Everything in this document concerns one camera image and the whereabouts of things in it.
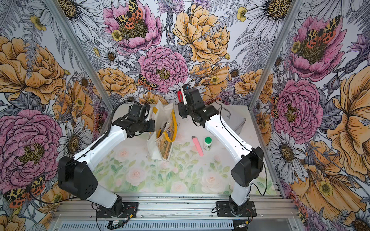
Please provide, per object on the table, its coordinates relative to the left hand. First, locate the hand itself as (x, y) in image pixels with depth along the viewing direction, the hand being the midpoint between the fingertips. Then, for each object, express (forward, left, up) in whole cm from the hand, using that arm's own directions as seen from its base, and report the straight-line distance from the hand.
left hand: (152, 129), depth 85 cm
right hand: (+5, -17, +12) cm, 21 cm away
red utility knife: (+10, -17, +16) cm, 25 cm away
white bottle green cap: (-4, -33, -10) cm, 35 cm away
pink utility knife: (-1, -27, -18) cm, 33 cm away
